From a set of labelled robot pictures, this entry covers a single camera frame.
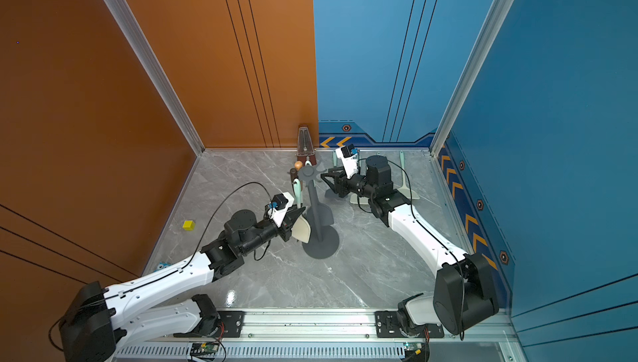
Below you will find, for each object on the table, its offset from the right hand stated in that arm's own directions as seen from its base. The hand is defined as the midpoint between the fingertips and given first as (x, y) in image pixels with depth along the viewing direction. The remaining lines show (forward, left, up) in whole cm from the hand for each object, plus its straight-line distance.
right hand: (327, 173), depth 77 cm
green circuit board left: (-43, +37, -29) cm, 64 cm away
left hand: (-10, +7, -2) cm, 13 cm away
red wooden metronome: (+27, +10, -14) cm, 32 cm away
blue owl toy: (-20, +57, -25) cm, 66 cm away
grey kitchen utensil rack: (-10, +1, -25) cm, 27 cm away
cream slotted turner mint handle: (-14, +8, -10) cm, 19 cm away
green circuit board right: (-43, -25, -29) cm, 57 cm away
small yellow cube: (-5, +53, -25) cm, 59 cm away
